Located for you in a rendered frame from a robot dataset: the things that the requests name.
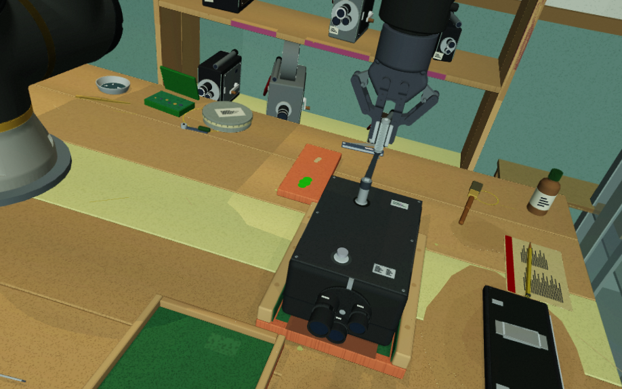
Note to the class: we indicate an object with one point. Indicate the thin grey pin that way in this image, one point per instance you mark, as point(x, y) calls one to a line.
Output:
point(12, 377)

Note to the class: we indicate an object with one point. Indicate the grey metal rack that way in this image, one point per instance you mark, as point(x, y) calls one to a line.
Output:
point(602, 243)

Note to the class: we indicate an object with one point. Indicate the green open box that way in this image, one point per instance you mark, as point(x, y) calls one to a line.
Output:
point(170, 99)

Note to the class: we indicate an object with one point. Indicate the silver and black winding crank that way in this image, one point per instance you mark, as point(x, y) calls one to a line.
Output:
point(382, 132)

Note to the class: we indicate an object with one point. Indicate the grey bowl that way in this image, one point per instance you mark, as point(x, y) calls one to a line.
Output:
point(112, 85)

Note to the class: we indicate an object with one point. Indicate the beige card with red stripe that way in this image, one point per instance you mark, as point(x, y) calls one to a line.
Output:
point(546, 272)

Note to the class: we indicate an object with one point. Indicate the grey film camera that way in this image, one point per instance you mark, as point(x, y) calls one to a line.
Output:
point(286, 92)
point(350, 19)

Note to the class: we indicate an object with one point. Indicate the brown bottle with green cap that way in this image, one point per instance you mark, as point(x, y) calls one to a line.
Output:
point(544, 197)

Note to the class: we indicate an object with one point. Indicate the low wooden box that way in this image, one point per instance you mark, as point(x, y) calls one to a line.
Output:
point(520, 175)

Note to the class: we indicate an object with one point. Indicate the black lens turret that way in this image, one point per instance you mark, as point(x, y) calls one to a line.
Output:
point(340, 306)

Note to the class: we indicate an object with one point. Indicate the wooden cradle with orange base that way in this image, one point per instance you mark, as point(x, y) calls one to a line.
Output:
point(272, 291)

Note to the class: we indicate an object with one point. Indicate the grey metal bar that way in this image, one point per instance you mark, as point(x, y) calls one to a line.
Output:
point(354, 145)

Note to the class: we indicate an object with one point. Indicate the wooden shelf unit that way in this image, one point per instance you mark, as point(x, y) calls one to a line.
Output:
point(311, 34)

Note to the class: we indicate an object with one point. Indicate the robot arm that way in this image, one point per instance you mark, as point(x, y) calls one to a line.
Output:
point(48, 48)

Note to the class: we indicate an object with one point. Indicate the orange flat block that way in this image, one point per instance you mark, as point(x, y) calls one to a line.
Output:
point(318, 170)

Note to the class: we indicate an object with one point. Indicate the black case with grey plate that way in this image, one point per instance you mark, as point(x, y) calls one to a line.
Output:
point(522, 340)

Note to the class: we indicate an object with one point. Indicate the small grey and green tool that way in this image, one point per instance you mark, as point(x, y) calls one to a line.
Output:
point(194, 128)

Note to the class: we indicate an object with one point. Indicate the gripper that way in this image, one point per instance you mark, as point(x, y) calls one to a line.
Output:
point(403, 63)

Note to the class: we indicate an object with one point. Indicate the grey run button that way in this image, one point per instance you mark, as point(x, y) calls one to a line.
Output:
point(342, 254)

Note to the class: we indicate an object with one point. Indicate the round beige film can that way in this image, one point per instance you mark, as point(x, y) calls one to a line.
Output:
point(227, 116)

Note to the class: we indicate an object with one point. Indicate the green felt tray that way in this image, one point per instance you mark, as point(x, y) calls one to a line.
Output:
point(184, 355)

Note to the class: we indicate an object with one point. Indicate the black box film camera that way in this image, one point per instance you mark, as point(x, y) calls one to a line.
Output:
point(359, 233)

